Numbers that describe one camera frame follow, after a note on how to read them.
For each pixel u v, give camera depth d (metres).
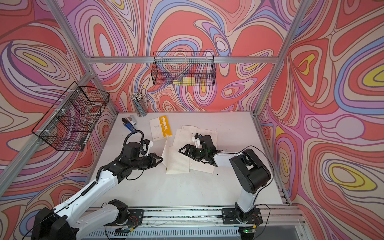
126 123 1.08
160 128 1.08
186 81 0.82
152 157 0.69
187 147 0.81
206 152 0.74
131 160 0.61
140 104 1.10
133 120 1.12
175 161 0.91
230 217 0.72
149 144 0.74
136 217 0.72
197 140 0.86
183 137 1.05
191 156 0.79
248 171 0.48
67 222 0.39
